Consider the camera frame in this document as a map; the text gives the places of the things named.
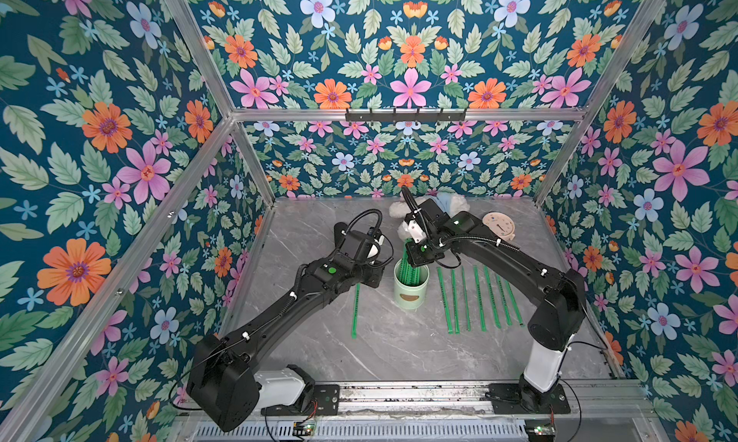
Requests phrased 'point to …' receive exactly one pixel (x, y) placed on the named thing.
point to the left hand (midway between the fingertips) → (383, 266)
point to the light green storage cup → (411, 297)
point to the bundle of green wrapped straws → (409, 275)
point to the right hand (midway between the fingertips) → (414, 253)
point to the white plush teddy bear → (448, 202)
